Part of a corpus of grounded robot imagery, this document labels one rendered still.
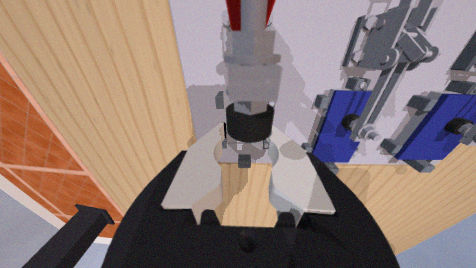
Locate blue rectangular block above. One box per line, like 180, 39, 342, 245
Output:
311, 89, 373, 163
387, 91, 476, 160

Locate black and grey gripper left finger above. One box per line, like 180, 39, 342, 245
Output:
101, 121, 226, 268

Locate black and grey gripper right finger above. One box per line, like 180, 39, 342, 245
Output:
266, 125, 400, 268

